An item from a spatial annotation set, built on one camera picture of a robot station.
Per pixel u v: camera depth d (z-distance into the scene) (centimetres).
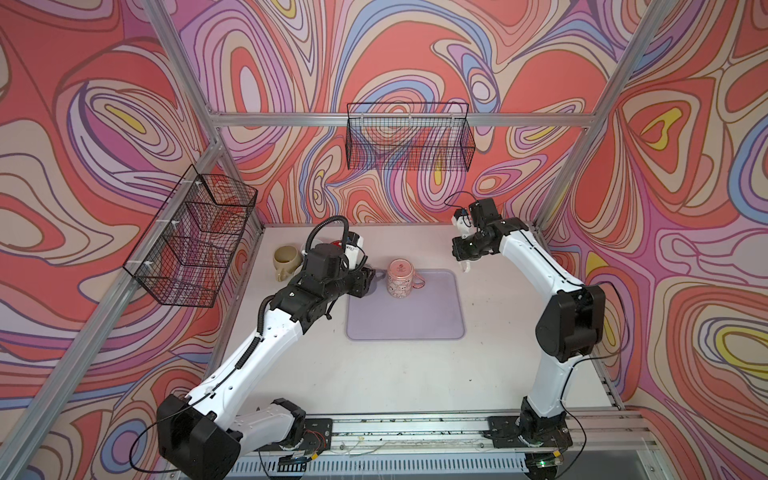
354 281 66
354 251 66
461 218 82
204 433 37
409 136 84
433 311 96
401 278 91
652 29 71
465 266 88
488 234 65
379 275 101
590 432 75
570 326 49
